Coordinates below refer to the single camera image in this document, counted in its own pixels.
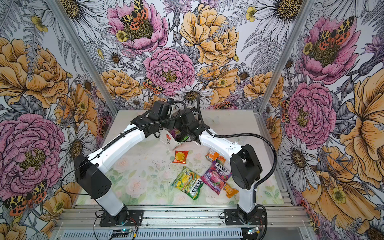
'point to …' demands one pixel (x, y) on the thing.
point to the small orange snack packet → (229, 191)
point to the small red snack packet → (181, 157)
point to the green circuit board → (121, 233)
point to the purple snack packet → (176, 133)
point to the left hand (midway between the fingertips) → (170, 122)
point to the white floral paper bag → (165, 137)
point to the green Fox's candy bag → (189, 182)
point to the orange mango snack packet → (212, 155)
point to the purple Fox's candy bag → (215, 177)
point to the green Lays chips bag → (185, 139)
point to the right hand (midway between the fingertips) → (174, 125)
